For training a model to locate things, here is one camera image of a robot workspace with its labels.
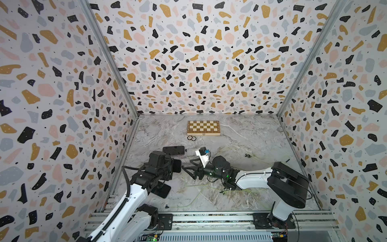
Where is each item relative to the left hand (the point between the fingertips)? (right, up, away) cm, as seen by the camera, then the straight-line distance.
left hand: (177, 160), depth 80 cm
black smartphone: (0, -3, 0) cm, 3 cm away
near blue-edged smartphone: (-9, -18, +4) cm, 21 cm away
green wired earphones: (+24, -18, +4) cm, 30 cm away
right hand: (+6, -2, -4) cm, 7 cm away
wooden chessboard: (+14, +17, +30) cm, 38 cm away
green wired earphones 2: (+43, -1, +18) cm, 47 cm away
